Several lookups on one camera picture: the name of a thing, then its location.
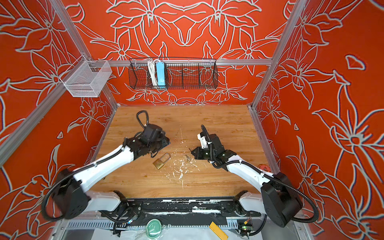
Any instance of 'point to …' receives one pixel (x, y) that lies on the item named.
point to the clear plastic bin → (86, 78)
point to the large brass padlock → (158, 163)
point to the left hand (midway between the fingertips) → (169, 139)
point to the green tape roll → (154, 228)
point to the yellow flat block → (219, 232)
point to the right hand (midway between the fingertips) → (189, 152)
